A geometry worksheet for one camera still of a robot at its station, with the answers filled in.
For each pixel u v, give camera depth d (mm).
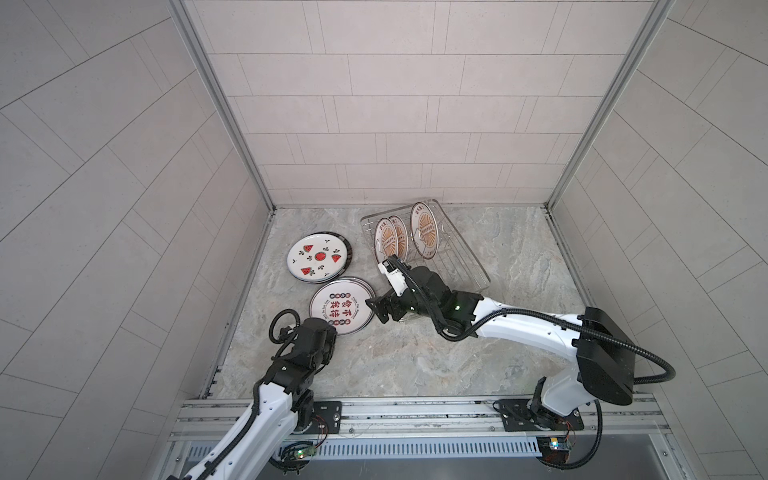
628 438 723
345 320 849
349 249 1007
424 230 991
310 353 619
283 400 539
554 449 680
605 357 421
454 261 989
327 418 709
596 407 677
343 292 913
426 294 548
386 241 954
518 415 707
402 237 928
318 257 989
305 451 645
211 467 423
